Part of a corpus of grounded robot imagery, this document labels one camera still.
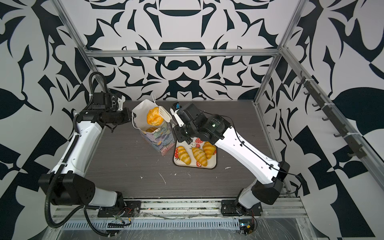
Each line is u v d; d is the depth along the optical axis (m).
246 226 0.71
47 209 0.35
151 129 0.99
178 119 0.57
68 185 0.39
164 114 0.69
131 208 0.73
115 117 0.65
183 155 0.89
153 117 0.71
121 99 0.73
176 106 0.57
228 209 0.74
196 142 0.63
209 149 0.91
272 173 0.40
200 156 0.87
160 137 0.80
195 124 0.46
